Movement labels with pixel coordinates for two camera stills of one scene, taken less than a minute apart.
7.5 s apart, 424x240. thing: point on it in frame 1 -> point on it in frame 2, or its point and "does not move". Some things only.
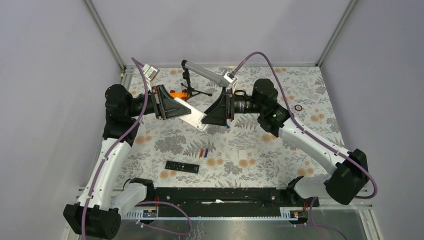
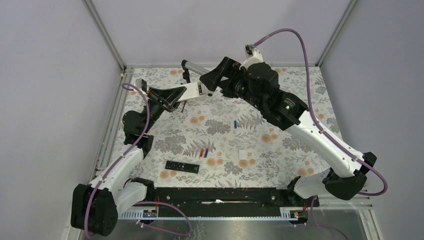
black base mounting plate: x=229 y=199 does not move
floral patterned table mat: x=247 y=152 does not move
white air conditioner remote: x=195 y=118 -> x=193 y=90
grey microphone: x=211 y=76 does not move
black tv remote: x=182 y=166 does not move
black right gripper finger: x=217 y=117 -> x=212 y=79
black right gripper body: x=230 y=107 -> x=235 y=72
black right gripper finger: x=222 y=105 -> x=229 y=87
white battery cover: x=242 y=154 does not move
